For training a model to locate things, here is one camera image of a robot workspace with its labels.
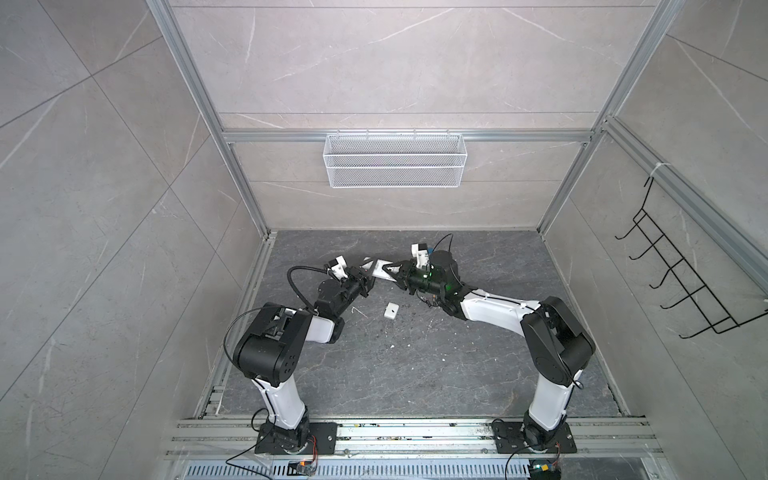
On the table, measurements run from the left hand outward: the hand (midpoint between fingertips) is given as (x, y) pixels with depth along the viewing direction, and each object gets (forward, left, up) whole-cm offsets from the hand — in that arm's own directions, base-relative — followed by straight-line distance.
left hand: (380, 255), depth 84 cm
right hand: (-3, 0, -2) cm, 4 cm away
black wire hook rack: (-23, -70, +10) cm, 74 cm away
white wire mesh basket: (+35, -6, +8) cm, 37 cm away
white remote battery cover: (-6, -3, -21) cm, 22 cm away
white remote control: (-3, +1, -3) cm, 4 cm away
